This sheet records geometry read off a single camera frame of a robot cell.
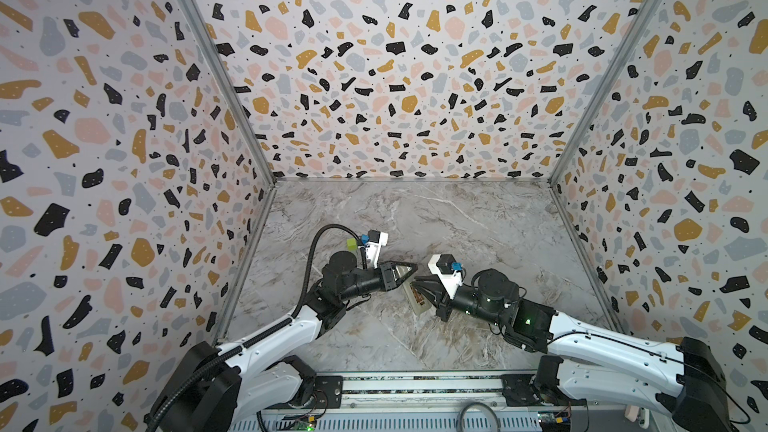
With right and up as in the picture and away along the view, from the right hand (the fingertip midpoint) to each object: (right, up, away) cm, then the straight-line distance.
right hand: (412, 279), depth 66 cm
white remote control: (+2, -7, +5) cm, 9 cm away
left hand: (+1, +2, +4) cm, 5 cm away
